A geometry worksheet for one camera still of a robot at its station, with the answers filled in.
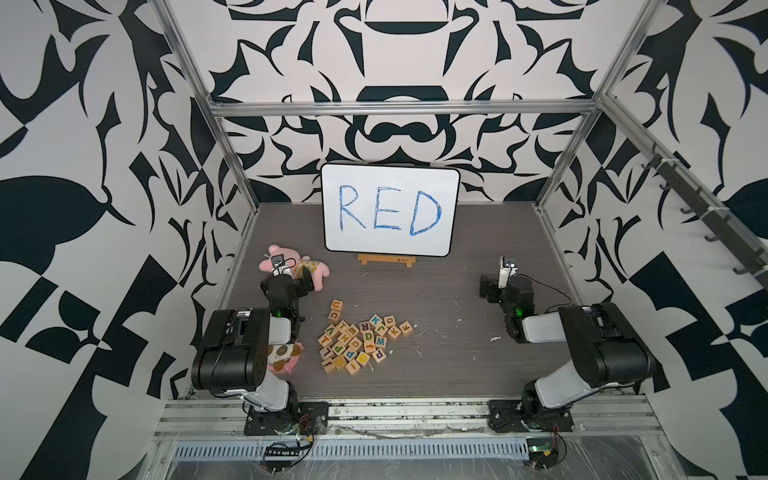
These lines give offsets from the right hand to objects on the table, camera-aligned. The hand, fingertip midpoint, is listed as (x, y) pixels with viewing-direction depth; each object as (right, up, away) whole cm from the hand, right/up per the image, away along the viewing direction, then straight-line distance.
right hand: (500, 271), depth 95 cm
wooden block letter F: (-30, -15, -9) cm, 35 cm away
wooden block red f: (-40, -19, -12) cm, 46 cm away
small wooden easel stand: (-35, +4, +4) cm, 35 cm away
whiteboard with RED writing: (-35, +19, -1) cm, 40 cm away
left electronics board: (-61, -40, -23) cm, 76 cm away
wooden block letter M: (-37, -18, -11) cm, 43 cm away
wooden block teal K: (-39, -13, -8) cm, 42 cm away
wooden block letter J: (-37, -15, -9) cm, 41 cm away
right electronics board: (+1, -40, -24) cm, 46 cm away
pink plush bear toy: (-64, +3, -1) cm, 64 cm away
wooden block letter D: (-41, -17, -10) cm, 45 cm away
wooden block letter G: (-35, -13, -8) cm, 38 cm away
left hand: (-67, +1, -2) cm, 67 cm away
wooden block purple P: (-38, -21, -14) cm, 45 cm away
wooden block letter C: (-51, -12, -6) cm, 53 cm away
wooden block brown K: (-34, -16, -10) cm, 38 cm away
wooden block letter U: (-51, -10, -4) cm, 52 cm away
